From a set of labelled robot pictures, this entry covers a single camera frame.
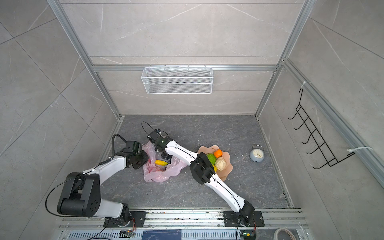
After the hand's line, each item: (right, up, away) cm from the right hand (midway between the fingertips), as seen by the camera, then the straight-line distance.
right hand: (158, 145), depth 101 cm
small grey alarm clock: (+65, -5, -8) cm, 65 cm away
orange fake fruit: (+40, -4, -10) cm, 41 cm away
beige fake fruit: (+40, -9, -15) cm, 44 cm away
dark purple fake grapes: (+7, -7, -8) cm, 13 cm away
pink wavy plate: (+35, -2, -6) cm, 35 cm away
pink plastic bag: (+15, -7, -27) cm, 32 cm away
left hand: (-5, -5, -8) cm, 11 cm away
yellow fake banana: (+4, -10, -10) cm, 14 cm away
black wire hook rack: (+81, +11, -31) cm, 88 cm away
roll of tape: (+70, -37, -32) cm, 85 cm away
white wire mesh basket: (+13, +46, +1) cm, 47 cm away
